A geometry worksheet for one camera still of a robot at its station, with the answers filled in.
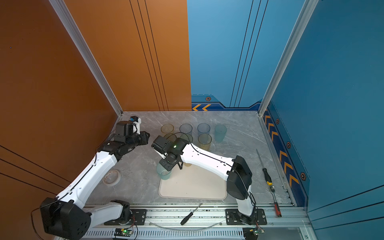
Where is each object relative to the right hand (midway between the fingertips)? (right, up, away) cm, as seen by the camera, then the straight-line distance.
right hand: (167, 162), depth 77 cm
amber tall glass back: (-7, +17, +32) cm, 37 cm away
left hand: (-11, +15, +4) cm, 19 cm away
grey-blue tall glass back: (+8, +18, +16) cm, 25 cm away
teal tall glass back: (+31, +14, +24) cm, 42 cm away
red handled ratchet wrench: (+57, -25, -3) cm, 62 cm away
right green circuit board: (+41, -32, -7) cm, 52 cm away
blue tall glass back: (+20, +18, +20) cm, 33 cm away
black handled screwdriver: (+9, -27, -5) cm, 29 cm away
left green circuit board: (-20, -32, -6) cm, 38 cm away
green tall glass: (+9, +12, +13) cm, 20 cm away
